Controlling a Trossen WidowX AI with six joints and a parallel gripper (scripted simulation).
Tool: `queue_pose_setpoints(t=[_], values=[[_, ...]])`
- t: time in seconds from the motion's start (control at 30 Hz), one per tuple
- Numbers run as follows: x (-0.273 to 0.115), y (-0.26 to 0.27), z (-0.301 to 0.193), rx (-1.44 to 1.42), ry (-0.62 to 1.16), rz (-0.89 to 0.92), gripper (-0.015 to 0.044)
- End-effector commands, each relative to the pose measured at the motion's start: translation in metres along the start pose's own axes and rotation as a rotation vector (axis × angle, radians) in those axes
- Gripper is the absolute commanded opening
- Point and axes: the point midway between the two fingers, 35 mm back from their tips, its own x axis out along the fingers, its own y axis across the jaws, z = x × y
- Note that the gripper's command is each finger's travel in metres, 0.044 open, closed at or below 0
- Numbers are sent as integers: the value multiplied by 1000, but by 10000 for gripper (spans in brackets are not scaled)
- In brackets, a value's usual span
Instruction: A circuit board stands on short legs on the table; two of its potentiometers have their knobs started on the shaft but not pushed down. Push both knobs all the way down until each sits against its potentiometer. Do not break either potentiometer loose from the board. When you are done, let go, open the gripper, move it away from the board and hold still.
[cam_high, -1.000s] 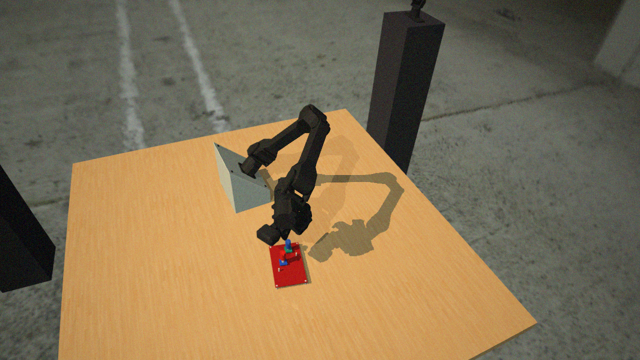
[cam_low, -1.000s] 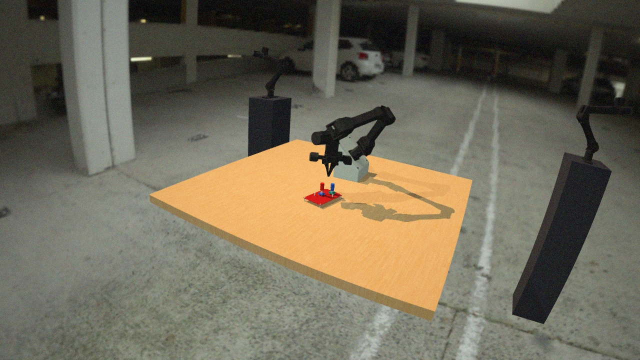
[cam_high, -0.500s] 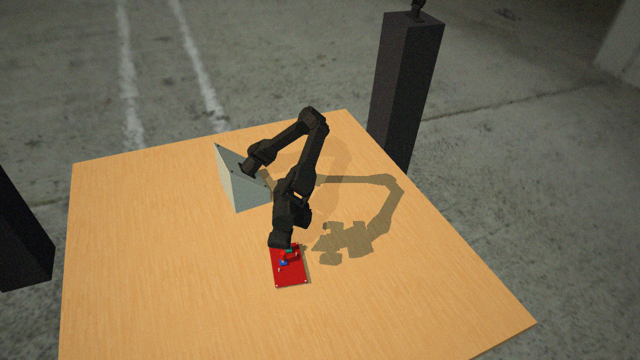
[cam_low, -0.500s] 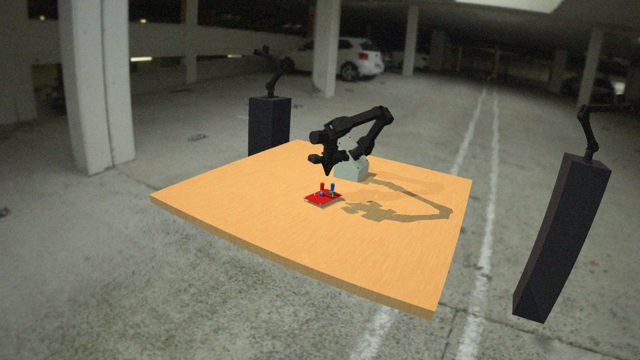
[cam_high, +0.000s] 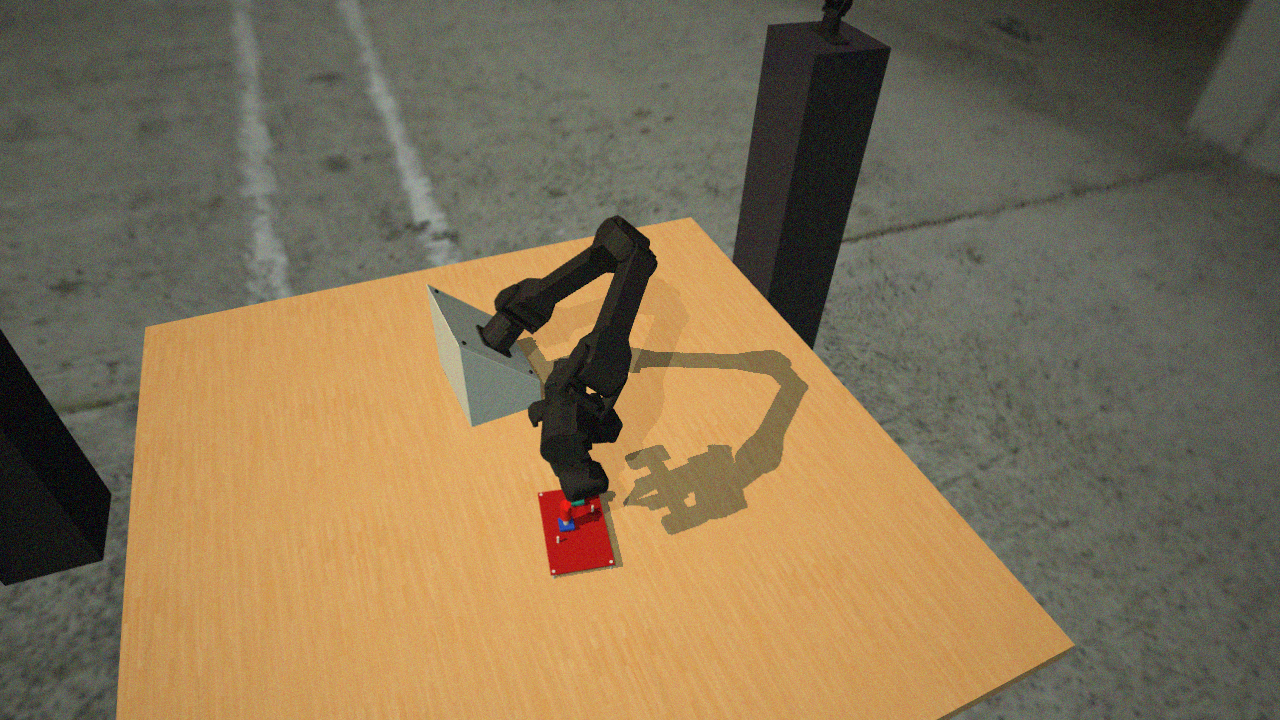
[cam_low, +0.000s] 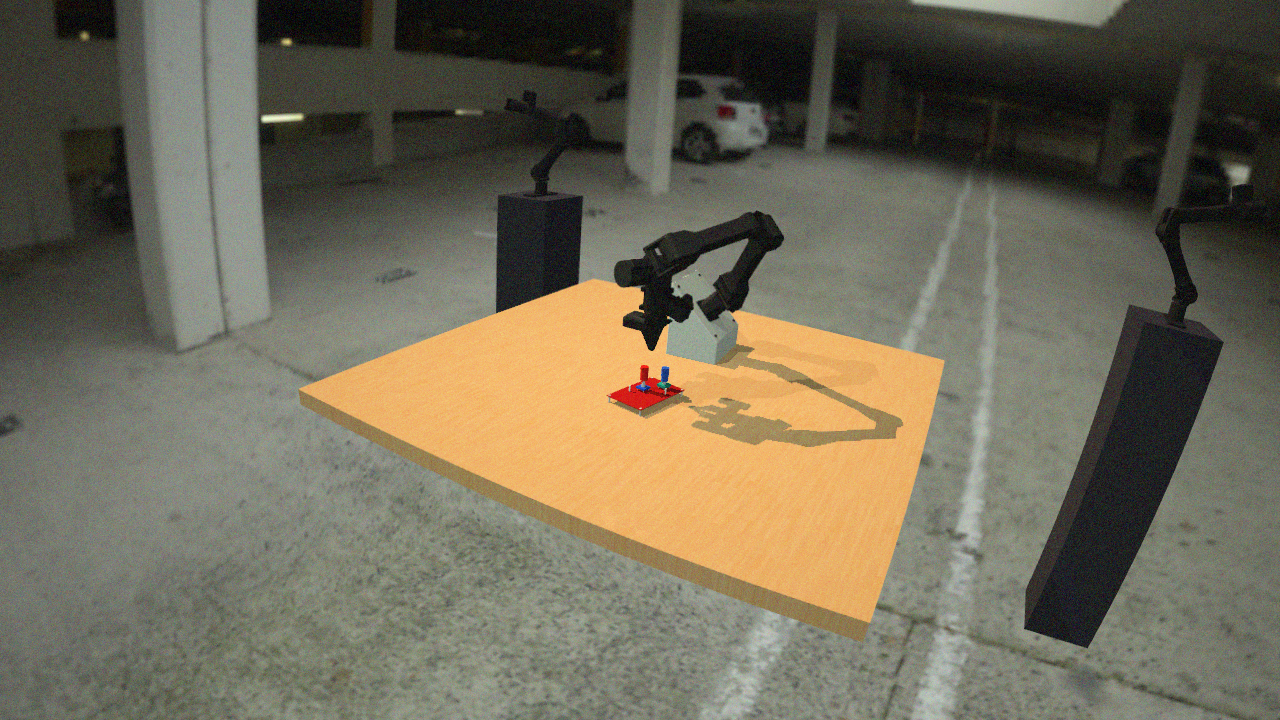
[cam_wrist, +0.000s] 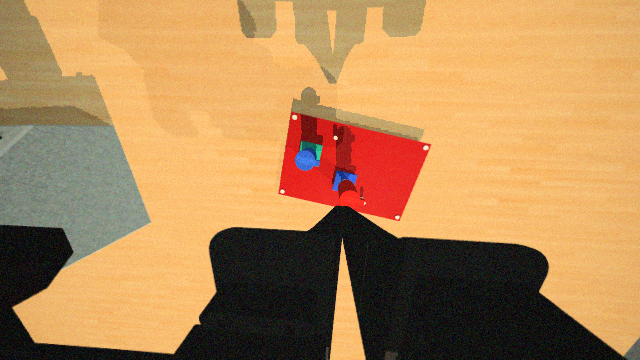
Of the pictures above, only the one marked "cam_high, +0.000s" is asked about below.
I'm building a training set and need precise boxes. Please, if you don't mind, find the red circuit board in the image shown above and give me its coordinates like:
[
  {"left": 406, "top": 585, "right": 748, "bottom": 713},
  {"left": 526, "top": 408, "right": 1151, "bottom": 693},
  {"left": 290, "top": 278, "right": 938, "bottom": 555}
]
[{"left": 538, "top": 489, "right": 614, "bottom": 580}]

